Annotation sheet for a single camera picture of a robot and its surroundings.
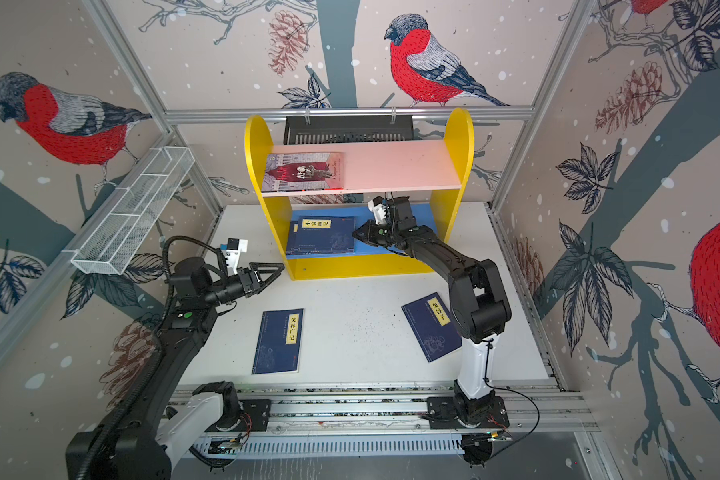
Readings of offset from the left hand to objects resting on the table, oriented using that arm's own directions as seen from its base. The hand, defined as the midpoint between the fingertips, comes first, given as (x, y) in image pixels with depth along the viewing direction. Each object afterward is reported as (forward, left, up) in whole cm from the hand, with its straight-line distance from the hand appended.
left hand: (278, 273), depth 71 cm
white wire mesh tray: (+18, +41, +5) cm, 45 cm away
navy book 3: (-3, -41, -25) cm, 49 cm away
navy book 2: (+19, +1, -10) cm, 22 cm away
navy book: (+21, -11, -10) cm, 25 cm away
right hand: (+19, -17, -9) cm, 27 cm away
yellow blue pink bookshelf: (+53, -1, -23) cm, 58 cm away
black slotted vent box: (+48, -5, +10) cm, 49 cm away
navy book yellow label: (-8, +4, -26) cm, 28 cm away
